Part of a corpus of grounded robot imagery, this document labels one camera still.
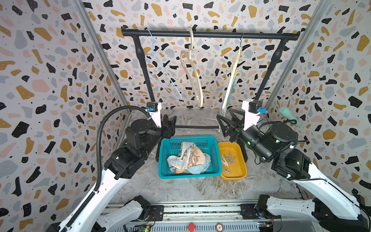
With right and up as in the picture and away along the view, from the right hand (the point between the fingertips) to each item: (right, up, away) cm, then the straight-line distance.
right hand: (227, 114), depth 50 cm
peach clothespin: (+8, -32, +37) cm, 50 cm away
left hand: (-21, 0, +9) cm, 23 cm away
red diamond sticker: (-13, -53, +19) cm, 58 cm away
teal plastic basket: (-27, -19, +46) cm, 57 cm away
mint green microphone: (+35, +2, +23) cm, 42 cm away
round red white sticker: (+1, -54, +20) cm, 57 cm away
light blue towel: (-9, -29, +31) cm, 44 cm away
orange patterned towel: (-15, -22, +35) cm, 44 cm away
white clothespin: (+7, -28, +40) cm, 49 cm away
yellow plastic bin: (+12, -29, +40) cm, 51 cm away
